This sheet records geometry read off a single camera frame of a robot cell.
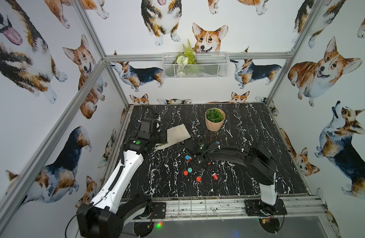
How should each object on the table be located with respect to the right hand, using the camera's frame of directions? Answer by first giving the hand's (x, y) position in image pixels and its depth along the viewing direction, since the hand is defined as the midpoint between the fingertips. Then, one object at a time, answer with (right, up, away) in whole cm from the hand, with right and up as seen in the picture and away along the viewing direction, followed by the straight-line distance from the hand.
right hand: (197, 169), depth 87 cm
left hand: (-18, +24, -8) cm, 31 cm away
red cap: (-6, -2, -1) cm, 7 cm away
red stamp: (+10, -3, -4) cm, 11 cm away
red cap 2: (+1, -4, -3) cm, 6 cm away
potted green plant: (+12, +30, +12) cm, 34 cm away
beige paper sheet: (-15, +18, +19) cm, 30 cm away
